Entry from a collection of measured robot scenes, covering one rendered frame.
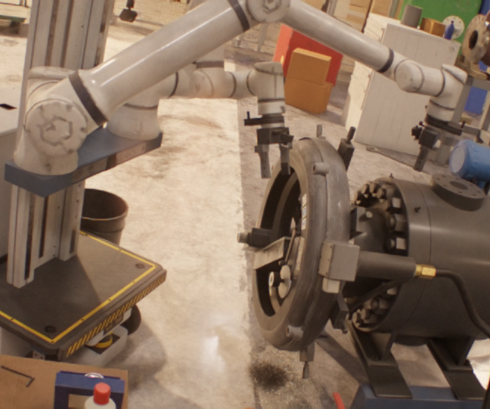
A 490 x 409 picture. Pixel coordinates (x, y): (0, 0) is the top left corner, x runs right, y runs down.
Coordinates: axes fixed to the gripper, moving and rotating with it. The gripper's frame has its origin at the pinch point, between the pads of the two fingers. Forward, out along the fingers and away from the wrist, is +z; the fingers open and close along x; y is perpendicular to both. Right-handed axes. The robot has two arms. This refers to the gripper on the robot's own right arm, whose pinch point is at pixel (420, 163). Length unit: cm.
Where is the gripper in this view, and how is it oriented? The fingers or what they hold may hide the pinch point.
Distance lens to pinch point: 210.4
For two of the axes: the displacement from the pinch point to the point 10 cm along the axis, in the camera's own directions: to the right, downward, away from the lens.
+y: -8.7, -4.0, 2.8
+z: -2.4, 8.5, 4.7
